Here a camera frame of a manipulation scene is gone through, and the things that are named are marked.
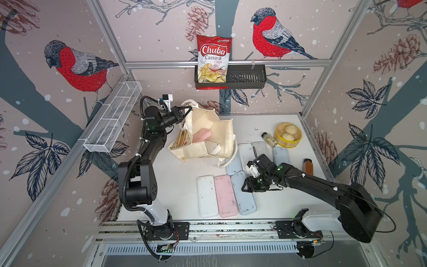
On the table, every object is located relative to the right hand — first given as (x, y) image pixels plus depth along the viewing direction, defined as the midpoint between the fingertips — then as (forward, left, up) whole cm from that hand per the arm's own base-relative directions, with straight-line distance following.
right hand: (246, 188), depth 81 cm
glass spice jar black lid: (+32, -17, -2) cm, 37 cm away
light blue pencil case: (+14, +4, -4) cm, 15 cm away
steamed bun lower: (+33, -28, +1) cm, 44 cm away
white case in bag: (+20, +18, +5) cm, 27 cm away
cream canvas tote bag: (+33, +13, +4) cm, 36 cm away
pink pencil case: (-3, +10, -3) cm, 11 cm away
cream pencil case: (+27, -11, -4) cm, 30 cm away
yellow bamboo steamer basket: (+42, -26, -4) cm, 50 cm away
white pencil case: (-5, +19, -4) cm, 20 cm away
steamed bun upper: (+39, -31, +2) cm, 50 cm away
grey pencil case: (+23, -23, -5) cm, 33 cm away
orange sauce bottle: (+16, -37, -5) cm, 41 cm away
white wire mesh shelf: (+22, +65, +26) cm, 74 cm away
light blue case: (-5, 0, -2) cm, 6 cm away
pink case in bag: (+32, +26, +1) cm, 41 cm away
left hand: (+28, +26, +29) cm, 48 cm away
